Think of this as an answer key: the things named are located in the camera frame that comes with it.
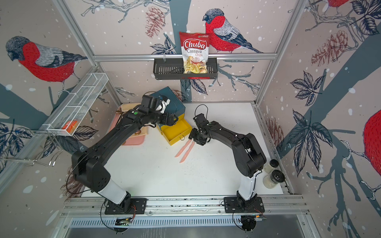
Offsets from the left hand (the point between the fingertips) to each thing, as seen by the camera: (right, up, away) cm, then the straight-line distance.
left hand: (174, 115), depth 82 cm
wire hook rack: (-47, -9, -22) cm, 53 cm away
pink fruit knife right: (+7, -24, +11) cm, 28 cm away
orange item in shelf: (-45, -5, -17) cm, 48 cm away
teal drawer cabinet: (0, +6, +10) cm, 11 cm away
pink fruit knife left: (+4, -22, +13) cm, 26 cm away
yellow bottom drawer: (-4, -12, +14) cm, 19 cm away
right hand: (+9, -15, +11) cm, 20 cm away
